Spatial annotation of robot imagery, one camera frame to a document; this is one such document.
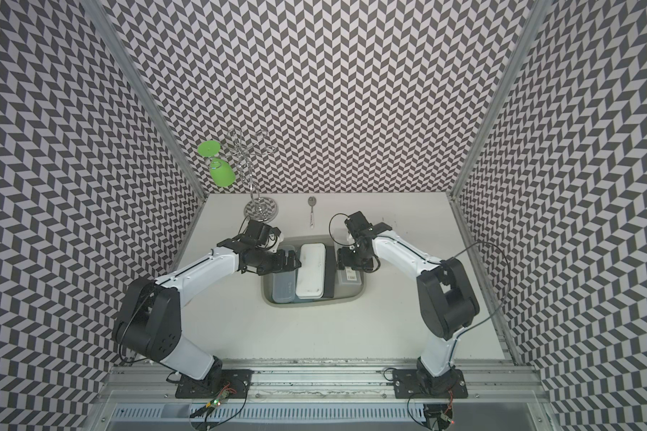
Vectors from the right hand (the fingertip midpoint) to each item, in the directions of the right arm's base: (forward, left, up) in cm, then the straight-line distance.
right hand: (347, 270), depth 88 cm
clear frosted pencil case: (-3, +21, -1) cm, 21 cm away
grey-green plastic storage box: (-8, +1, -1) cm, 8 cm away
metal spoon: (+37, +15, -5) cm, 40 cm away
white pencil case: (-3, +12, -1) cm, 13 cm away
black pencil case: (+1, +6, -3) cm, 7 cm away
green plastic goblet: (+33, +46, +14) cm, 59 cm away
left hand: (+1, +20, +1) cm, 20 cm away
